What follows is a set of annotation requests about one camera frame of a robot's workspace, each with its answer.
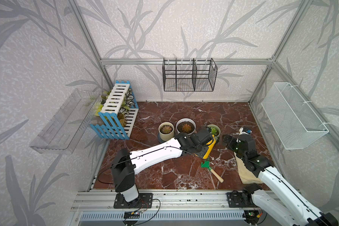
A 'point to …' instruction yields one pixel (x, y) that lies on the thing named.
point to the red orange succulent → (186, 127)
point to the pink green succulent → (166, 129)
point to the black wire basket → (189, 75)
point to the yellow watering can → (210, 147)
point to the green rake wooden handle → (206, 165)
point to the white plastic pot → (181, 121)
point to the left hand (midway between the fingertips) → (203, 148)
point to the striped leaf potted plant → (128, 101)
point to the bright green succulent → (213, 130)
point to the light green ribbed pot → (217, 134)
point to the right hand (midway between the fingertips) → (228, 137)
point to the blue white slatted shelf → (117, 117)
